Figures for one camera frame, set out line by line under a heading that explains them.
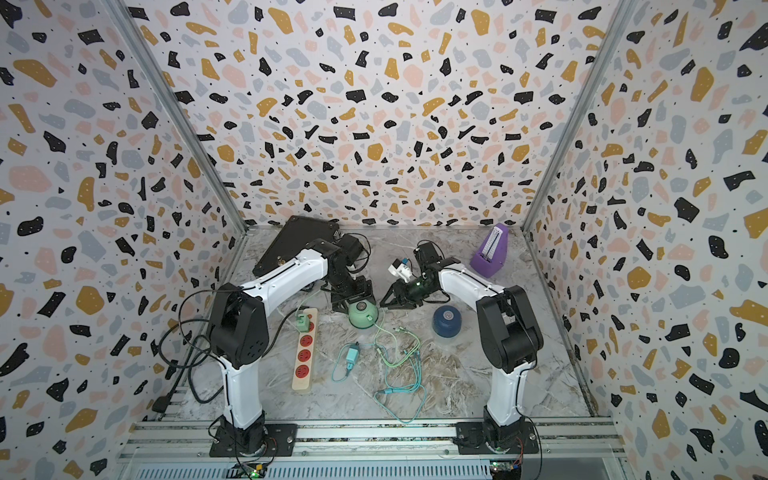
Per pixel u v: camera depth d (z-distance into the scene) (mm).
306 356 855
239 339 500
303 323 868
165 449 733
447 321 849
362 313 855
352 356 851
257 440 665
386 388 820
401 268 873
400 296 797
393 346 900
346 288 780
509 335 505
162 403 817
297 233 1141
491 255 1026
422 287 794
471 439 740
